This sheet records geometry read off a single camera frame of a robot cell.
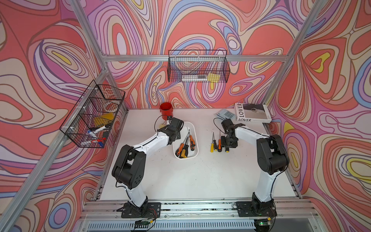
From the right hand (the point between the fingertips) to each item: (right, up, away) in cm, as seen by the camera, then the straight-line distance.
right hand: (226, 148), depth 96 cm
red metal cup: (-43, +28, +12) cm, 53 cm away
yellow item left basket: (-69, +19, -26) cm, 76 cm away
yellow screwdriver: (-10, +2, +1) cm, 10 cm away
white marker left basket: (-75, +12, -24) cm, 80 cm away
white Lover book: (+26, +26, +17) cm, 40 cm away
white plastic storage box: (-22, +14, -1) cm, 26 cm away
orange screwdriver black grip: (-6, +1, -2) cm, 6 cm away
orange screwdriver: (-24, +5, -3) cm, 25 cm away
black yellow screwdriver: (-8, +3, +1) cm, 8 cm away
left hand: (-35, +11, -3) cm, 37 cm away
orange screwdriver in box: (-32, 0, -6) cm, 33 cm away
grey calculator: (+4, +25, +18) cm, 31 cm away
